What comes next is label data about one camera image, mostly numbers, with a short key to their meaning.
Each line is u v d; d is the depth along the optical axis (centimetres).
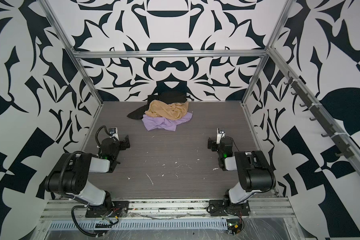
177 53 93
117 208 73
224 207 69
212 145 87
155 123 105
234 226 71
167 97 116
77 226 68
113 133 81
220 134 82
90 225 71
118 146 82
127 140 87
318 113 55
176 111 108
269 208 77
